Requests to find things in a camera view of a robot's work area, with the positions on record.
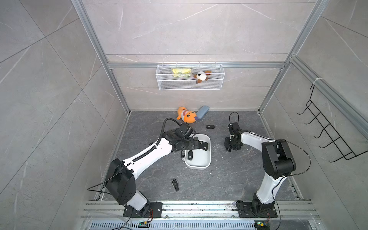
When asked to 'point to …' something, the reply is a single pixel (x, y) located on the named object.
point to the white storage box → (201, 158)
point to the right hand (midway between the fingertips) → (228, 145)
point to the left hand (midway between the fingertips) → (192, 142)
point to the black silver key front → (175, 183)
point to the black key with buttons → (182, 155)
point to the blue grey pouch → (202, 111)
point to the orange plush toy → (188, 116)
